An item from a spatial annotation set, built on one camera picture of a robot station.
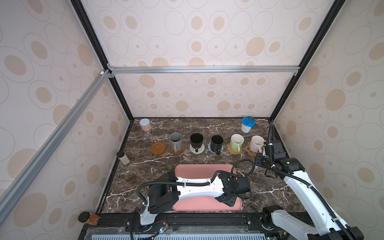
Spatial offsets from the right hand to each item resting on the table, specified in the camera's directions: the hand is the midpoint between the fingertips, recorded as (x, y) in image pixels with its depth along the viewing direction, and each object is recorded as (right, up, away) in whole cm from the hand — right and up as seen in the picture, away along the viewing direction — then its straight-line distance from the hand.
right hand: (265, 158), depth 79 cm
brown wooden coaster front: (-49, 0, +19) cm, 52 cm away
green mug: (-10, +8, +18) cm, 22 cm away
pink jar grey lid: (-74, +21, +30) cm, 83 cm away
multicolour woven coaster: (-34, +2, +21) cm, 39 cm away
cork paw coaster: (-1, +1, +21) cm, 21 cm away
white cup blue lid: (0, +21, +26) cm, 33 cm away
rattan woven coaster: (-11, 0, +21) cm, 23 cm away
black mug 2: (-23, +6, +19) cm, 31 cm away
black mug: (-36, +9, +16) cm, 41 cm away
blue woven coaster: (-27, +2, +22) cm, 35 cm away
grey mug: (-50, +10, +20) cm, 55 cm away
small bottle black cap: (-80, -1, +10) cm, 81 cm away
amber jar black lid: (-85, -25, -12) cm, 90 cm away
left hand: (-19, -21, -5) cm, 29 cm away
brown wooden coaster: (-63, +3, +23) cm, 67 cm away
